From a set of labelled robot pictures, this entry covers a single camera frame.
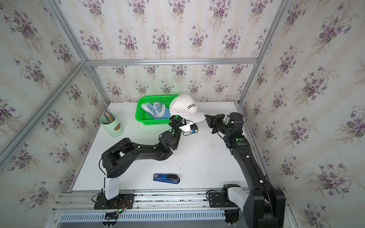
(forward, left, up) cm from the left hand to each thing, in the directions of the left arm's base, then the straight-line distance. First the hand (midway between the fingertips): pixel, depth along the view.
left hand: (179, 112), depth 79 cm
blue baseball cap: (+21, +18, -22) cm, 35 cm away
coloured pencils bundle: (+7, +47, -11) cm, 48 cm away
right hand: (-4, -14, +3) cm, 15 cm away
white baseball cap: (+1, -3, +4) cm, 5 cm away
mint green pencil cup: (+4, +46, -15) cm, 48 cm away
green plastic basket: (+17, +28, -27) cm, 42 cm away
